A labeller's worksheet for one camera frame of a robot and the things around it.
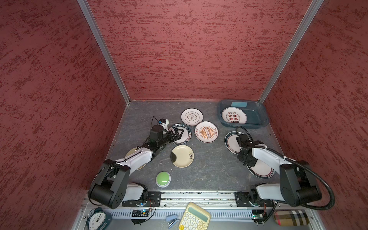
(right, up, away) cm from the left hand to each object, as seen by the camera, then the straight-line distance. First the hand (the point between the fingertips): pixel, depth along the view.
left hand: (179, 134), depth 87 cm
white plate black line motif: (+8, +11, +23) cm, 26 cm away
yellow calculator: (+9, -38, -20) cm, 44 cm away
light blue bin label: (+51, +21, +26) cm, 61 cm away
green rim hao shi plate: (+4, -2, +12) cm, 13 cm away
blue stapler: (-2, -38, -20) cm, 43 cm away
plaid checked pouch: (+55, -37, -21) cm, 70 cm away
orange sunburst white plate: (+19, 0, +13) cm, 23 cm away
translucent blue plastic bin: (+57, +13, +26) cm, 64 cm away
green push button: (-8, -24, -8) cm, 27 cm away
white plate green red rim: (+35, -6, +7) cm, 36 cm away
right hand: (+41, -18, 0) cm, 44 cm away
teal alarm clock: (-37, -37, -22) cm, 57 cm away
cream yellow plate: (+2, -15, +3) cm, 15 cm away
